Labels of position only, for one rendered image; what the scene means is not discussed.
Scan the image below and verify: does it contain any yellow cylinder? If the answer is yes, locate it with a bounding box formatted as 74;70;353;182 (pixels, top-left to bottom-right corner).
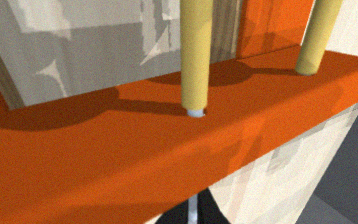
180;0;213;110

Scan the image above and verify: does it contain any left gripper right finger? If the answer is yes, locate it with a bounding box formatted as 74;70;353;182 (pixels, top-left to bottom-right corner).
197;187;231;224

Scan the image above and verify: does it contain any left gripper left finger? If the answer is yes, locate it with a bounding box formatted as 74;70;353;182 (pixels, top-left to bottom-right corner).
154;199;188;224

